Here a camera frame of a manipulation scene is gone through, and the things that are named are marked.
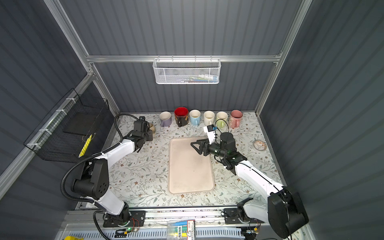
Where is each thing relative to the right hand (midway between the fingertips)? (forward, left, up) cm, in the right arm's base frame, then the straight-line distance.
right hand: (196, 143), depth 76 cm
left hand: (+14, +31, -10) cm, 35 cm away
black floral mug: (+31, +11, -12) cm, 35 cm away
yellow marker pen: (-6, +52, +6) cm, 52 cm away
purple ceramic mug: (+35, +24, -18) cm, 46 cm away
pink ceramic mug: (+30, -27, -13) cm, 42 cm away
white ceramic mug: (+31, -9, -14) cm, 35 cm away
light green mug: (+26, -17, -10) cm, 32 cm away
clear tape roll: (+14, -44, -23) cm, 52 cm away
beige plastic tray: (-6, +5, -24) cm, 25 cm away
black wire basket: (0, +65, +7) cm, 66 cm away
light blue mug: (+31, +2, -13) cm, 34 cm away
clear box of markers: (-35, +7, -21) cm, 41 cm away
